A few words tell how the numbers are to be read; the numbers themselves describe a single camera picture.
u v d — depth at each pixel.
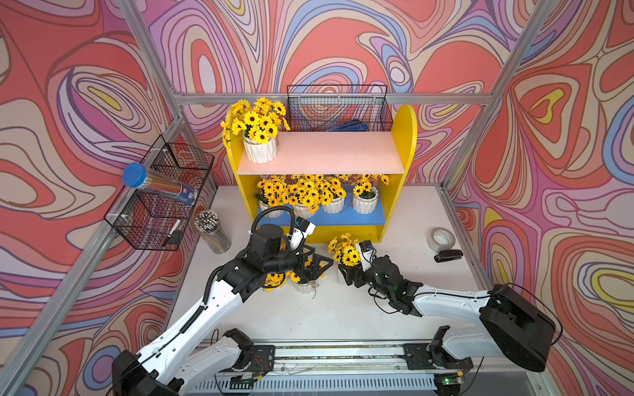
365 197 0.87
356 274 0.74
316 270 0.60
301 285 0.82
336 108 0.96
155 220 0.75
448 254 0.93
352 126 0.88
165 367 0.39
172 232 0.73
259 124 0.61
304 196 0.79
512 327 0.42
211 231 0.86
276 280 0.78
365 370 0.73
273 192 0.80
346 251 0.78
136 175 0.62
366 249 0.73
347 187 0.86
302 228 0.62
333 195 0.82
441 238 1.00
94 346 0.59
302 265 0.63
